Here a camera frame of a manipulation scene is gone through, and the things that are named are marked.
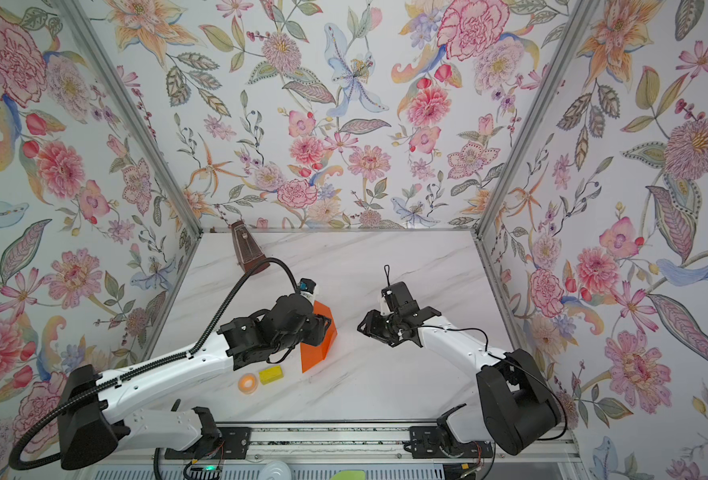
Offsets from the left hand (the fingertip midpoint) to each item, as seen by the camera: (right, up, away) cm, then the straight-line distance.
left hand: (331, 326), depth 76 cm
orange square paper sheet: (-5, -9, +6) cm, 12 cm away
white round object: (-12, -30, -10) cm, 33 cm away
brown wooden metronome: (-30, +20, +26) cm, 44 cm away
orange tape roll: (-24, -18, +8) cm, 31 cm away
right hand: (+8, -3, +10) cm, 13 cm away
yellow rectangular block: (-17, -15, +8) cm, 24 cm away
